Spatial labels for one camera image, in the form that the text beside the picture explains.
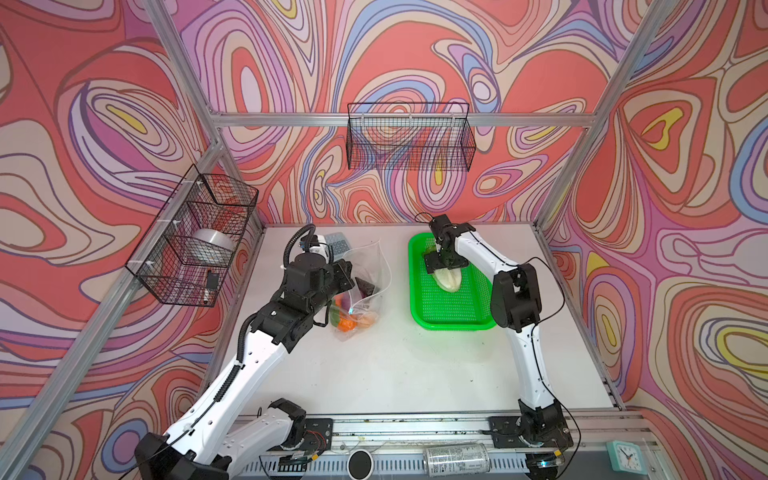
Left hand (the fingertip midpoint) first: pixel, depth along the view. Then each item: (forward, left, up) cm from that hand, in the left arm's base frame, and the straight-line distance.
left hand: (356, 261), depth 72 cm
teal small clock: (-37, -64, -27) cm, 79 cm away
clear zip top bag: (-11, 0, -4) cm, 12 cm away
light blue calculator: (+29, +11, -27) cm, 41 cm away
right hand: (+17, -28, -27) cm, 42 cm away
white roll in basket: (+2, +35, +4) cm, 35 cm away
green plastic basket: (+3, -35, -30) cm, 46 cm away
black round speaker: (-39, -1, -24) cm, 46 cm away
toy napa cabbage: (+10, -27, -22) cm, 37 cm away
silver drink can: (-38, -23, -24) cm, 51 cm away
